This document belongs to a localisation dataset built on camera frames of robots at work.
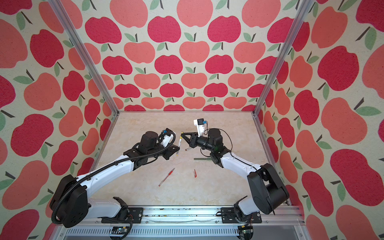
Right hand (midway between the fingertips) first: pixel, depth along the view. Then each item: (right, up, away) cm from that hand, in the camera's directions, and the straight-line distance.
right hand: (184, 135), depth 78 cm
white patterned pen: (+2, -11, +21) cm, 23 cm away
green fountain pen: (+11, -17, +17) cm, 26 cm away
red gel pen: (-12, -26, +10) cm, 30 cm away
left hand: (-2, -7, +1) cm, 8 cm away
